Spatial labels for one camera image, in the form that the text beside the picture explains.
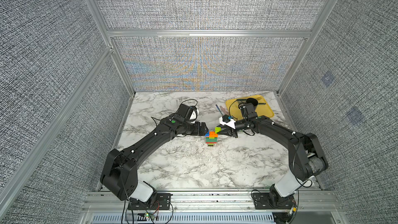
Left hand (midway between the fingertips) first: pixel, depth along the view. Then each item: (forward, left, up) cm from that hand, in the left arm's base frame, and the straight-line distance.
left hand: (204, 129), depth 81 cm
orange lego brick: (-1, -4, -4) cm, 6 cm away
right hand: (+3, -8, -2) cm, 9 cm away
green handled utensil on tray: (+35, -33, -18) cm, 51 cm away
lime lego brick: (0, -7, -1) cm, 7 cm away
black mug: (+25, -34, -7) cm, 43 cm away
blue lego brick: (-2, -1, -2) cm, 3 cm away
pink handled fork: (+25, -16, -16) cm, 34 cm away
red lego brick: (-1, -4, -15) cm, 16 cm away
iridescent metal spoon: (+21, -13, -15) cm, 29 cm away
